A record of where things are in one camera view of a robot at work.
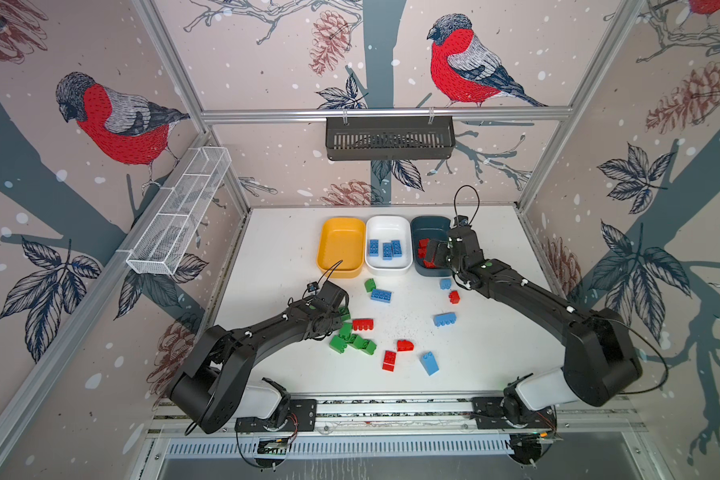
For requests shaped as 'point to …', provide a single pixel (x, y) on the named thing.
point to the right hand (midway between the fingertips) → (438, 248)
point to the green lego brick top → (345, 314)
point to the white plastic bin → (387, 228)
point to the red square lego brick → (423, 245)
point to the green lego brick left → (337, 344)
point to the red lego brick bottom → (389, 360)
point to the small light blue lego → (445, 284)
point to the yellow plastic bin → (341, 247)
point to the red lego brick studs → (363, 324)
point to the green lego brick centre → (345, 330)
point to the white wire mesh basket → (165, 236)
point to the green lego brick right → (369, 346)
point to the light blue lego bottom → (430, 364)
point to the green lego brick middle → (357, 341)
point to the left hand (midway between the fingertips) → (332, 322)
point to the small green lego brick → (370, 285)
